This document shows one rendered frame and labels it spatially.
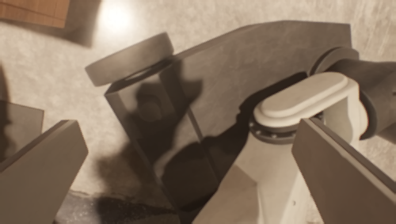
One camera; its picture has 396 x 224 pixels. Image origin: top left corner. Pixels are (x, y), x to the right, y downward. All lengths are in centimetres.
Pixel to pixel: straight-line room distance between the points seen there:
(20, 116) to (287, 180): 66
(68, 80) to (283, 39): 56
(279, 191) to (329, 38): 44
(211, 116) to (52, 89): 43
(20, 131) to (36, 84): 15
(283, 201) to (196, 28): 48
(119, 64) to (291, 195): 35
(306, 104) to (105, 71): 37
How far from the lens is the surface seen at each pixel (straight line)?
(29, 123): 70
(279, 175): 32
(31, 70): 66
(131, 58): 39
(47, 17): 48
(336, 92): 43
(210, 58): 44
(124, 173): 72
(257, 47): 49
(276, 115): 38
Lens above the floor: 59
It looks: 66 degrees down
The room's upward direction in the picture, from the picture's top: 141 degrees clockwise
